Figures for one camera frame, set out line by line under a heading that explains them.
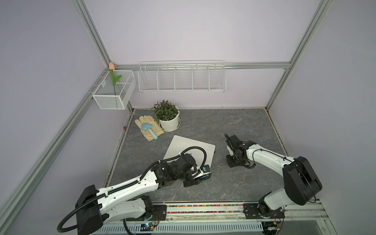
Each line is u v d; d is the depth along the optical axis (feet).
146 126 3.48
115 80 2.97
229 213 2.47
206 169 2.03
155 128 3.54
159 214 2.41
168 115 3.07
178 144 3.26
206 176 2.33
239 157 2.12
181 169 1.83
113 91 2.86
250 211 2.39
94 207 1.29
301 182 1.42
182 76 3.21
